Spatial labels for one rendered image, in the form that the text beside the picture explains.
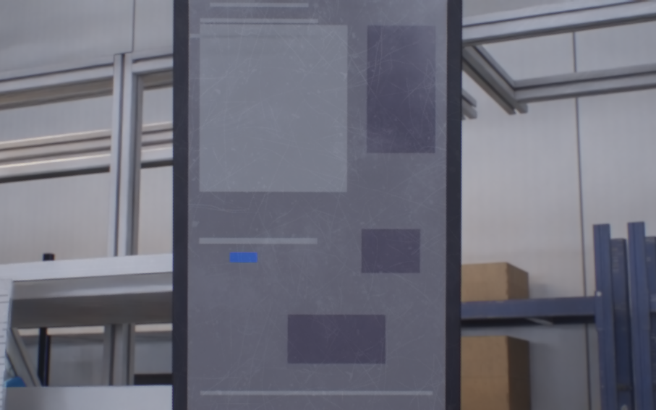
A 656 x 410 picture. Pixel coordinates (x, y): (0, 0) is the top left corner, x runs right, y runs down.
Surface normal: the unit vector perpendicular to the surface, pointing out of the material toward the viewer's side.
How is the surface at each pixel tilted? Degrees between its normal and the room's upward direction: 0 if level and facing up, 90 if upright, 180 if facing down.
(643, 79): 90
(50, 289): 90
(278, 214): 101
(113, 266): 90
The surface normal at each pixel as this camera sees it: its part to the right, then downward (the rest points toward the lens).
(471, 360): -0.40, -0.17
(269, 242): 0.02, 0.00
